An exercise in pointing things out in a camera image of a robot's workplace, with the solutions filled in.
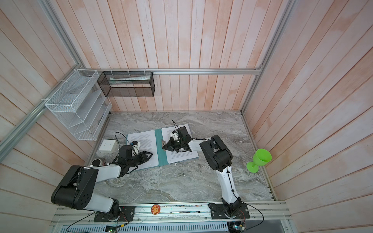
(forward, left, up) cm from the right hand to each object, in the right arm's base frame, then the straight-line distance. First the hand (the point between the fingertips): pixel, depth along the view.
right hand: (162, 147), depth 95 cm
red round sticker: (-36, 0, -3) cm, 36 cm away
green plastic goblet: (-10, -58, +9) cm, 60 cm away
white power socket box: (0, +37, +1) cm, 37 cm away
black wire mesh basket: (+41, +29, +22) cm, 54 cm away
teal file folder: (-4, 0, -4) cm, 5 cm away
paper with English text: (+5, +11, -3) cm, 13 cm away
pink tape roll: (-13, +38, +2) cm, 41 cm away
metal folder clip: (+6, +1, -3) cm, 6 cm away
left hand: (-7, +7, -1) cm, 10 cm away
